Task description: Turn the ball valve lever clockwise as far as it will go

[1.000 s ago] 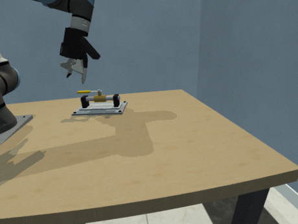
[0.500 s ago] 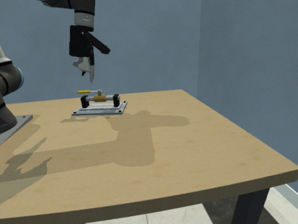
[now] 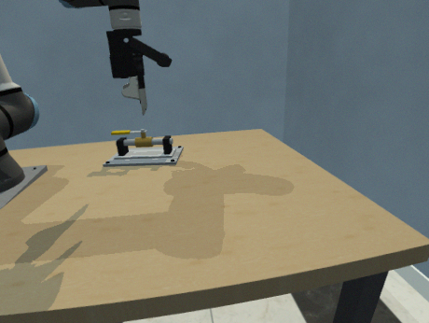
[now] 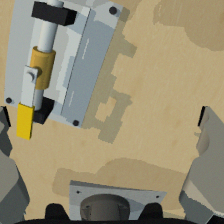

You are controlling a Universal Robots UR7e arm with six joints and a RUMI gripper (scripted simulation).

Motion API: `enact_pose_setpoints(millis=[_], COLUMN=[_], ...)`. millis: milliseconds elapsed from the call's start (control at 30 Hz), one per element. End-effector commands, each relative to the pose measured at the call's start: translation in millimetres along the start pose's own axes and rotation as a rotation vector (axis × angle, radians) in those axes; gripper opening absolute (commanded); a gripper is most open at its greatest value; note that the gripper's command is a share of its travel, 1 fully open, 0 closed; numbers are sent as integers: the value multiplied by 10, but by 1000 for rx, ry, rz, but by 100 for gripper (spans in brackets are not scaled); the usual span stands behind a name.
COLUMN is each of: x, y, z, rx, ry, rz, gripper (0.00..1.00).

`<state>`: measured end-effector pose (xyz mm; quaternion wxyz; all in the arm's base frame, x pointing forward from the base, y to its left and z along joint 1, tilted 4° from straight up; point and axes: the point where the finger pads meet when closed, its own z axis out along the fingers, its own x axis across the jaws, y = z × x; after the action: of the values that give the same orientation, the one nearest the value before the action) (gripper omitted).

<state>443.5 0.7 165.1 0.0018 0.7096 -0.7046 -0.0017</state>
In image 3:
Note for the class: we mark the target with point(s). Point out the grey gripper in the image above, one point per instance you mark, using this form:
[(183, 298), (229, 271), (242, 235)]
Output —
[(128, 66)]

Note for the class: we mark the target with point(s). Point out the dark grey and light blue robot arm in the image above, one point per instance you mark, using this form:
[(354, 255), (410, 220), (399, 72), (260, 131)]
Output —
[(19, 112)]

